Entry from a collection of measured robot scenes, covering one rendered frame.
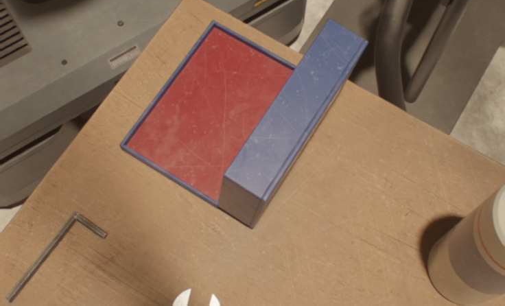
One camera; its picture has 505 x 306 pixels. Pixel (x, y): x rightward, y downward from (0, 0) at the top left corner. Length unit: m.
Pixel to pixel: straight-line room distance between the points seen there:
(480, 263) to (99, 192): 0.34
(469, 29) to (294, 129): 0.81
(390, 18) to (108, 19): 0.40
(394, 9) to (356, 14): 0.49
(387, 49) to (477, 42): 0.51
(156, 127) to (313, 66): 0.18
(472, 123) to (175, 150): 0.69
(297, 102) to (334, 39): 0.06
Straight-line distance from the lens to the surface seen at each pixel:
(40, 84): 0.94
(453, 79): 1.23
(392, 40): 0.78
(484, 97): 1.24
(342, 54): 0.55
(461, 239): 0.52
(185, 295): 0.60
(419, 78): 1.11
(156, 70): 0.67
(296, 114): 0.52
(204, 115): 0.64
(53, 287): 0.63
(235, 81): 0.66
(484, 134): 1.21
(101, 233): 0.62
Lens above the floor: 1.06
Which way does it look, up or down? 69 degrees down
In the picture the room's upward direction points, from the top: straight up
